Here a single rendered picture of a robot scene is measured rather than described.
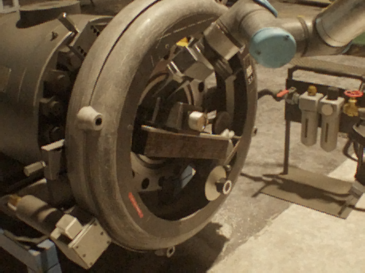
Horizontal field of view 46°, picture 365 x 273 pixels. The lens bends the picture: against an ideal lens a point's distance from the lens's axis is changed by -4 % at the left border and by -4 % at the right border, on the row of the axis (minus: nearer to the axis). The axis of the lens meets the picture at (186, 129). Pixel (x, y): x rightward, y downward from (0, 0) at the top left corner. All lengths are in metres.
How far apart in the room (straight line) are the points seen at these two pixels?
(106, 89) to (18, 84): 0.45
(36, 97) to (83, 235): 0.44
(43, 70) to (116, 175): 0.42
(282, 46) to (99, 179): 0.50
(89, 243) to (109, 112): 0.33
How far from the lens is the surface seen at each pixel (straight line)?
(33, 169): 1.06
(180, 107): 1.06
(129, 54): 1.02
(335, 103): 1.89
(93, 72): 1.01
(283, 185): 2.15
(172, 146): 1.15
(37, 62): 1.35
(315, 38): 0.99
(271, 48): 0.95
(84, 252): 1.11
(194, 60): 1.05
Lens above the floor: 1.10
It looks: 24 degrees down
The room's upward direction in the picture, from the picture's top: 3 degrees counter-clockwise
